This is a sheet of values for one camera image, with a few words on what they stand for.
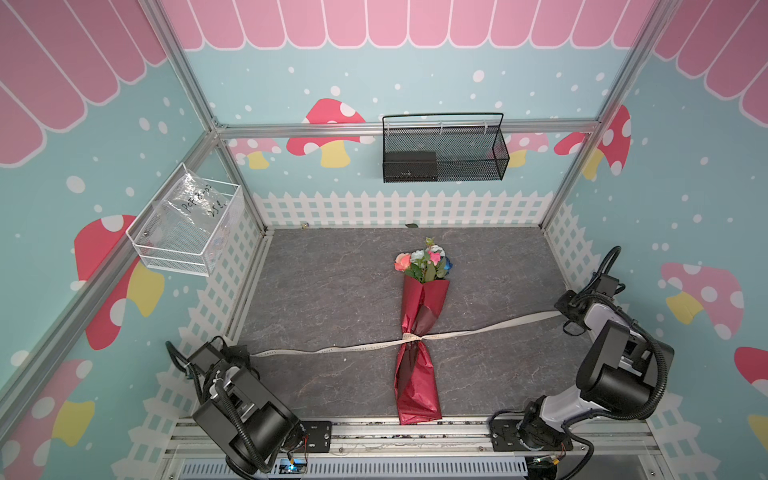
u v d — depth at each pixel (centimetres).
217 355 66
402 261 105
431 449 73
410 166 87
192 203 73
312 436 74
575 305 69
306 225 124
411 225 125
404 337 89
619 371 46
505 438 73
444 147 94
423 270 101
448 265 104
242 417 47
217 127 89
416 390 78
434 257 102
